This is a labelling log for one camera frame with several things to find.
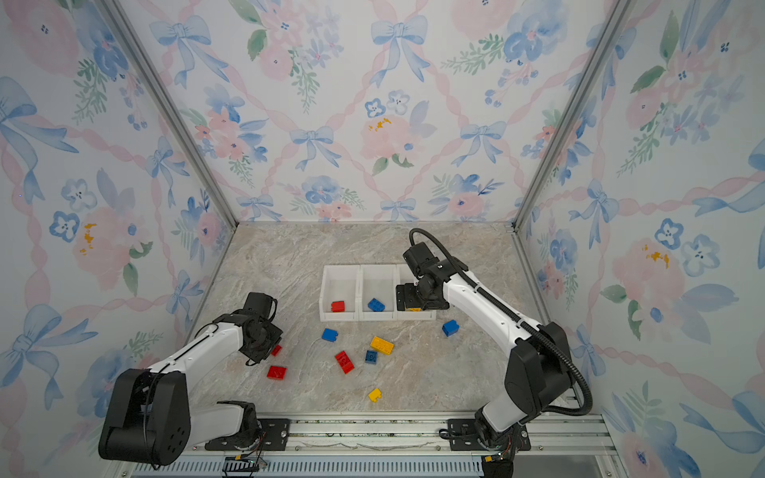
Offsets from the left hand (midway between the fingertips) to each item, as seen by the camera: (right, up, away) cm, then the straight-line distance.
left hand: (279, 339), depth 89 cm
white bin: (+17, +12, +11) cm, 23 cm away
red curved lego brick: (+20, -5, -5) cm, 22 cm away
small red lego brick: (+17, +9, +6) cm, 20 cm away
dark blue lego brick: (+28, -4, -4) cm, 28 cm away
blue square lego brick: (+29, +9, +7) cm, 31 cm away
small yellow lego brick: (+29, -12, -9) cm, 33 cm away
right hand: (+41, +12, -5) cm, 43 cm away
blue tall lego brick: (+52, +3, +2) cm, 52 cm away
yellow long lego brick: (+31, -2, 0) cm, 31 cm away
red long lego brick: (+1, -2, -4) cm, 5 cm away
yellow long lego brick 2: (+39, +12, -14) cm, 44 cm away
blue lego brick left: (+15, +1, +2) cm, 15 cm away
